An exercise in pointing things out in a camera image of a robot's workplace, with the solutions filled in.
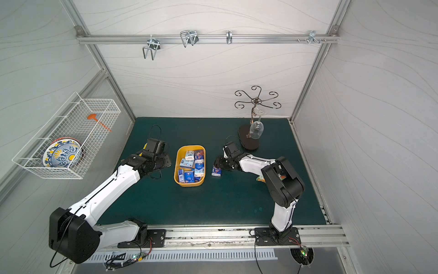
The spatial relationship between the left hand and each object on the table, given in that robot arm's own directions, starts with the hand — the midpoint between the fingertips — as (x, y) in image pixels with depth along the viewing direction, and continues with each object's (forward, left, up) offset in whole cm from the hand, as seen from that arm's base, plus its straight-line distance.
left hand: (167, 159), depth 83 cm
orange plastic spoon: (+12, +33, +17) cm, 39 cm away
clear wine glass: (+15, -44, +7) cm, 48 cm away
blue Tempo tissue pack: (-4, -10, -10) cm, 15 cm away
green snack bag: (-4, -48, -11) cm, 49 cm away
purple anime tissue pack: (+1, -24, -13) cm, 27 cm away
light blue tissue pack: (+9, -8, -10) cm, 16 cm away
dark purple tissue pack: (+6, -14, -9) cm, 18 cm away
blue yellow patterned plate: (-9, +32, +19) cm, 38 cm away
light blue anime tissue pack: (+5, -5, -12) cm, 14 cm away
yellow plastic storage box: (+11, -2, -12) cm, 16 cm away
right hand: (+6, -24, -11) cm, 27 cm away
